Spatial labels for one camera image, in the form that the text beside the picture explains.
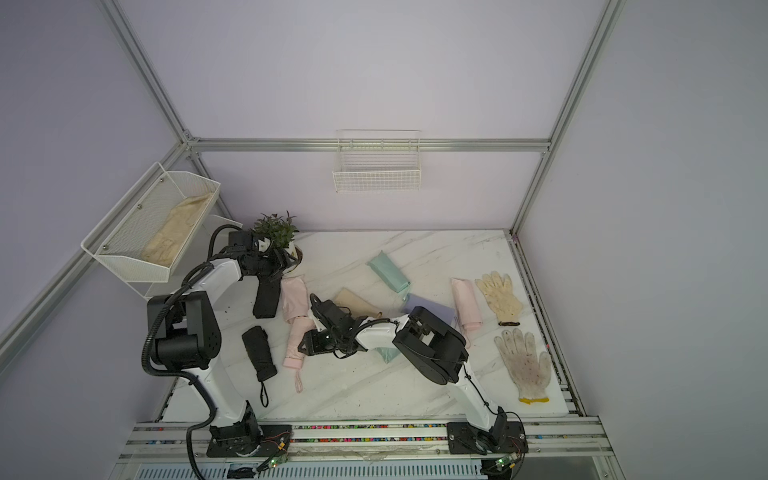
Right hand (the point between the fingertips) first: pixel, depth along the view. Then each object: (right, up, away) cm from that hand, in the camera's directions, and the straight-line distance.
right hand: (308, 349), depth 89 cm
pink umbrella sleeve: (-8, +14, +11) cm, 19 cm away
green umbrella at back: (+24, +22, +18) cm, 38 cm away
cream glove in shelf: (-34, +38, -7) cm, 51 cm away
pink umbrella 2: (+50, +12, +7) cm, 52 cm away
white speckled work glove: (+65, -5, -4) cm, 66 cm away
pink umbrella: (-3, +6, +2) cm, 7 cm away
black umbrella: (-15, +1, -1) cm, 15 cm away
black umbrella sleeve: (-17, +14, +9) cm, 24 cm away
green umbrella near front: (+24, 0, -3) cm, 25 cm away
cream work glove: (+63, +14, +12) cm, 65 cm away
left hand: (-8, +24, +8) cm, 27 cm away
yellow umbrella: (+14, +12, +8) cm, 20 cm away
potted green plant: (-13, +36, +7) cm, 39 cm away
